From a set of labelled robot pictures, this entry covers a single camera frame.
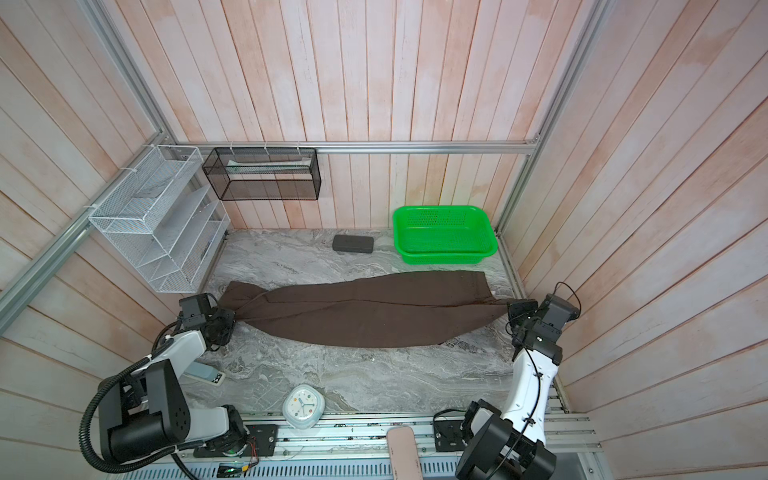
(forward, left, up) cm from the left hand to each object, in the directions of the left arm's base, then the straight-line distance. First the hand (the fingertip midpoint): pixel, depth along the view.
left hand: (237, 318), depth 91 cm
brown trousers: (+4, -42, -3) cm, 42 cm away
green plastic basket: (+32, -68, +4) cm, 75 cm away
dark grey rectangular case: (+34, -34, -2) cm, 48 cm away
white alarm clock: (-25, -24, -1) cm, 35 cm away
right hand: (0, -81, +13) cm, 82 cm away
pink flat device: (-36, -50, -3) cm, 62 cm away
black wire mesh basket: (+46, -3, +21) cm, 51 cm away
